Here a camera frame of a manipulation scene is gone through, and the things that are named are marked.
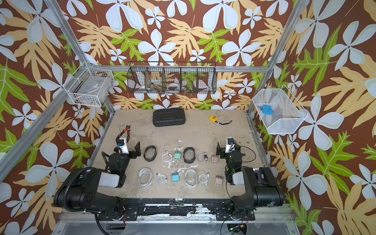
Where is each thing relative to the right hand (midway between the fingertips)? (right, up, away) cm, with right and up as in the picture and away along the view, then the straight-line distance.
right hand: (225, 142), depth 90 cm
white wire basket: (-84, +34, -4) cm, 90 cm away
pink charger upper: (-7, -11, +1) cm, 13 cm away
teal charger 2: (-31, -20, -6) cm, 37 cm away
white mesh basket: (+30, +19, -7) cm, 36 cm away
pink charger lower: (-6, -21, -6) cm, 23 cm away
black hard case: (-36, +17, +19) cm, 44 cm away
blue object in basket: (+24, +20, -4) cm, 31 cm away
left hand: (-59, +1, -2) cm, 59 cm away
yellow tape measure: (-3, +16, +24) cm, 29 cm away
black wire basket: (-34, +43, +7) cm, 56 cm away
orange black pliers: (-69, +8, +17) cm, 72 cm away
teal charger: (-30, -9, +3) cm, 32 cm away
